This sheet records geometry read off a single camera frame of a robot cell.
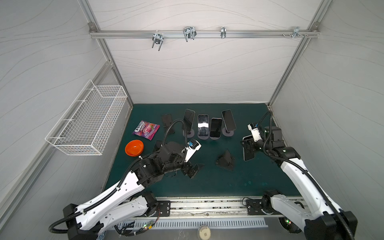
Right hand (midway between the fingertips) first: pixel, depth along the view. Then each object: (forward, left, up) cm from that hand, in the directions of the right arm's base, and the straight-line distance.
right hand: (250, 136), depth 81 cm
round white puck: (-44, +24, -6) cm, 50 cm away
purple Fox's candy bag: (+11, +65, -14) cm, 68 cm away
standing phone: (+13, +26, -8) cm, 30 cm away
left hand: (-16, +27, +6) cm, 32 cm away
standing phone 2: (+20, +17, -21) cm, 33 cm away
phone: (-9, +4, +6) cm, 12 cm away
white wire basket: (-10, +81, +15) cm, 83 cm away
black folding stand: (-10, +13, -11) cm, 20 cm away
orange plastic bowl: (-3, +69, -14) cm, 71 cm away
